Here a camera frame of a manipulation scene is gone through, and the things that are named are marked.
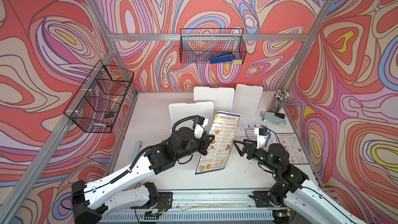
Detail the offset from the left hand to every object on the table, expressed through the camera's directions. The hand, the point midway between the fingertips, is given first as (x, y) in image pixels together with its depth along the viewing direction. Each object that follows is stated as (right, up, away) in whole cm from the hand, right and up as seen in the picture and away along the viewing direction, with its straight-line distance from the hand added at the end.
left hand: (217, 138), depth 64 cm
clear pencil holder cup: (+42, +20, +29) cm, 55 cm away
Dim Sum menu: (+48, -9, +29) cm, 57 cm away
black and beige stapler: (+46, +8, +37) cm, 59 cm away
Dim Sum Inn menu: (+3, +5, +3) cm, 6 cm away
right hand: (+12, -6, +10) cm, 16 cm away
